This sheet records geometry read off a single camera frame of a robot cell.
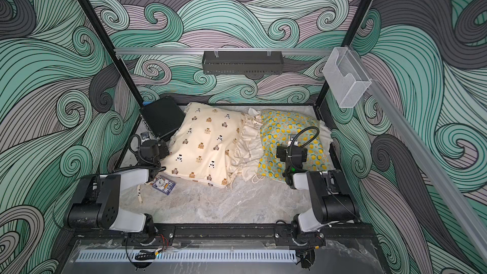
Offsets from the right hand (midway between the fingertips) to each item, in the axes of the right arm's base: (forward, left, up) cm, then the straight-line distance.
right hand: (290, 145), depth 93 cm
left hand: (0, +69, +3) cm, 69 cm away
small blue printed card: (-18, +61, -4) cm, 64 cm away
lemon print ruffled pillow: (+10, +5, +2) cm, 11 cm away
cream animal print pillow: (-3, +37, +5) cm, 37 cm away
